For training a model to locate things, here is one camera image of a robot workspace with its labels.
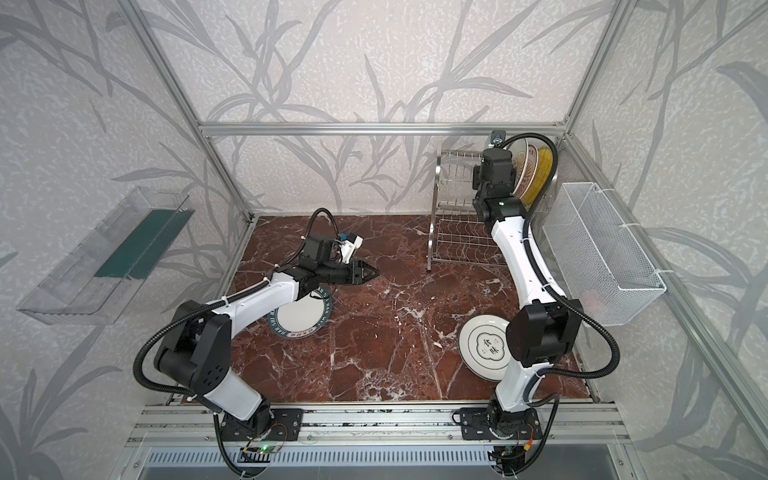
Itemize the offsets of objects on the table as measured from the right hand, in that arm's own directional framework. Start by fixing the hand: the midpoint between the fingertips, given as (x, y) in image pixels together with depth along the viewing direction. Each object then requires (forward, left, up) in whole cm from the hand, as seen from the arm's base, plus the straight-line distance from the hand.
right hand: (501, 154), depth 79 cm
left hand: (-20, +33, -23) cm, 45 cm away
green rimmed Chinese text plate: (-29, +56, -37) cm, 73 cm away
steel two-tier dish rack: (+2, +6, -36) cm, 36 cm away
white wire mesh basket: (-34, -16, -6) cm, 38 cm away
